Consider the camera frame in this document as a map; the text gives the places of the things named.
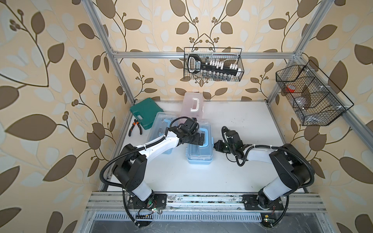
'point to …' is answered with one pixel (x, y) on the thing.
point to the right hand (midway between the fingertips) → (212, 145)
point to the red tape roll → (290, 88)
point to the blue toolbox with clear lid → (161, 121)
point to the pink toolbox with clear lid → (193, 105)
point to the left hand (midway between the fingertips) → (196, 137)
